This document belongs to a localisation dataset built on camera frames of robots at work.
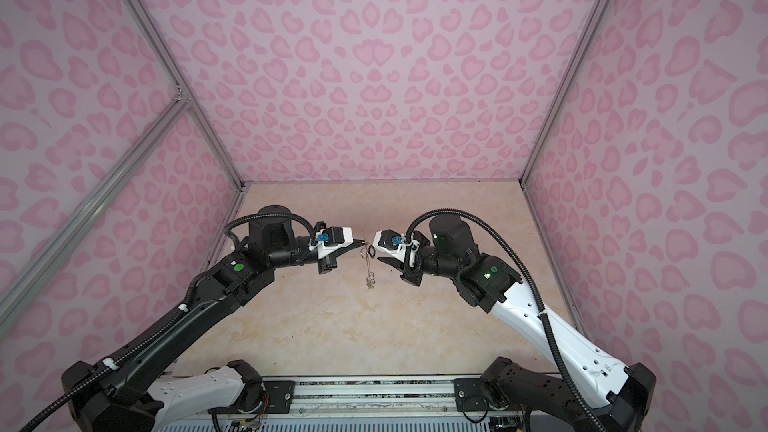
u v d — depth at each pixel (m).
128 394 0.39
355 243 0.55
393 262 0.56
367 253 0.67
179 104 0.89
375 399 0.75
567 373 0.38
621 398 0.37
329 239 0.52
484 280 0.48
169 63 0.85
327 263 0.58
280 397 0.73
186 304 0.45
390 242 0.53
